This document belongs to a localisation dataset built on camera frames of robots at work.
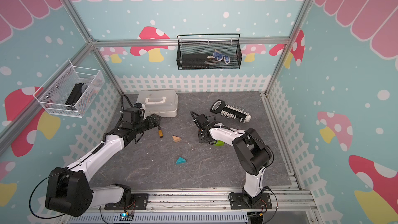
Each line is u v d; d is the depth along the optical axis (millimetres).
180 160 852
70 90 727
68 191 407
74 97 693
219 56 896
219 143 609
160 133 971
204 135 682
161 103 990
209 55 914
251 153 484
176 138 943
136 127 688
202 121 759
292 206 760
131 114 647
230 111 1068
